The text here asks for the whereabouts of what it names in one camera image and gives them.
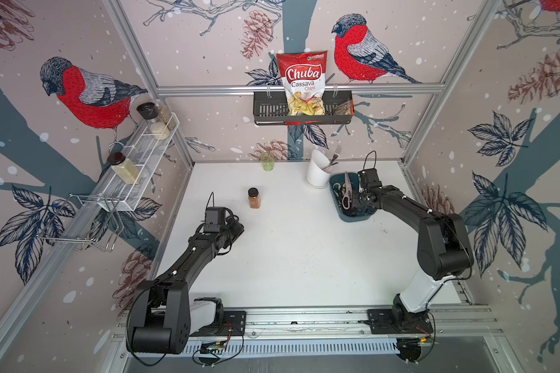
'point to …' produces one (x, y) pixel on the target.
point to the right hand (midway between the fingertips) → (357, 196)
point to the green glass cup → (267, 161)
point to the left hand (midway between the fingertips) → (245, 221)
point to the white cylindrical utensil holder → (318, 170)
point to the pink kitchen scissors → (346, 200)
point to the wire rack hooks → (81, 244)
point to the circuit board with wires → (213, 347)
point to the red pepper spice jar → (253, 200)
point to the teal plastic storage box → (338, 187)
